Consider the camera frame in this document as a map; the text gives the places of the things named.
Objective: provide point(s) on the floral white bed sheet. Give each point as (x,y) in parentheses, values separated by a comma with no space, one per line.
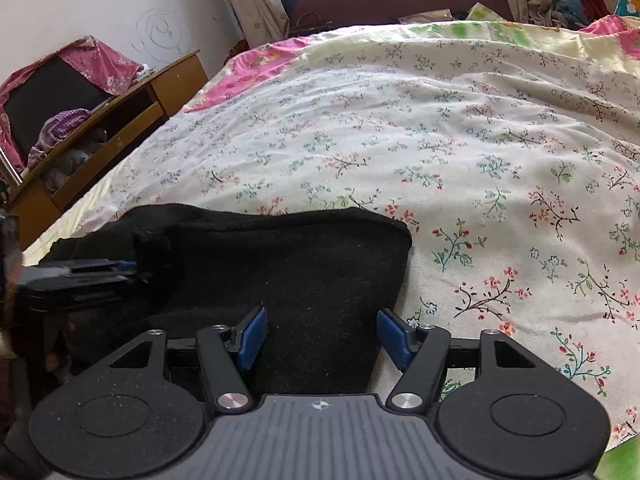
(510,151)

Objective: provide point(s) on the purple cloth on cabinet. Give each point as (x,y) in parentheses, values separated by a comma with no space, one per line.
(55,130)

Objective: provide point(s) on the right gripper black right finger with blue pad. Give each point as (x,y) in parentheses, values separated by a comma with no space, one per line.
(420,354)

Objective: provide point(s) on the black television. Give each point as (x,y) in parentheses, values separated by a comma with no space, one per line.
(53,87)

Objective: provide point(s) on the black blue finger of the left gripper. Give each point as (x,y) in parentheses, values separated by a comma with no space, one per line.
(75,274)

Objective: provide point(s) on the pink floral cover cloth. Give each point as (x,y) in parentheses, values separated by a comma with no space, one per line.
(101,65)

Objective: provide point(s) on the pile of clothes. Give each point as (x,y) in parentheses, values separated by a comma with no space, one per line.
(580,14)

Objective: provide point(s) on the maroon window bench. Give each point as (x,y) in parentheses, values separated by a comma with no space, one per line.
(310,16)

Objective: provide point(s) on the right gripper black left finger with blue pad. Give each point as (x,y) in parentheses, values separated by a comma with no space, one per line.
(224,353)

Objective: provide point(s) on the black pants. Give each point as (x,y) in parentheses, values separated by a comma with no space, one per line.
(321,276)

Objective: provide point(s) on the wooden TV cabinet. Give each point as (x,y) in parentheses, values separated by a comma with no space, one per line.
(108,135)

